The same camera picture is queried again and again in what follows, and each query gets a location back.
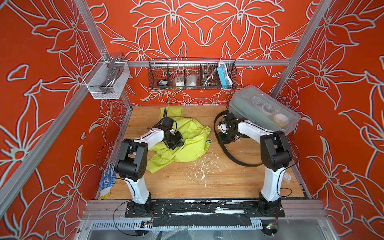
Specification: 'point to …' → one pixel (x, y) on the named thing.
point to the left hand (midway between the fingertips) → (185, 141)
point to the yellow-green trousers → (195, 137)
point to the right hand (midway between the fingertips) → (217, 141)
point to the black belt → (215, 127)
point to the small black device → (162, 83)
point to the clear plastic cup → (191, 81)
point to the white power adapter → (179, 81)
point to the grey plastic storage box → (252, 105)
